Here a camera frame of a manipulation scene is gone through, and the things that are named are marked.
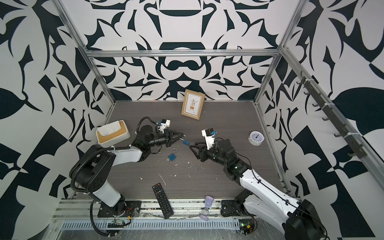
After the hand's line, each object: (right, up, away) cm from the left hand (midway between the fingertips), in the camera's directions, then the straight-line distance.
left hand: (184, 132), depth 79 cm
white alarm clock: (+45, -6, +18) cm, 49 cm away
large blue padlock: (-8, -16, +13) cm, 22 cm away
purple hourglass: (+10, -37, -8) cm, 39 cm away
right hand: (+5, -6, -5) cm, 9 cm away
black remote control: (-11, -34, -3) cm, 36 cm away
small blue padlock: (+1, -5, +1) cm, 6 cm away
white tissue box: (-46, -3, +17) cm, 50 cm away
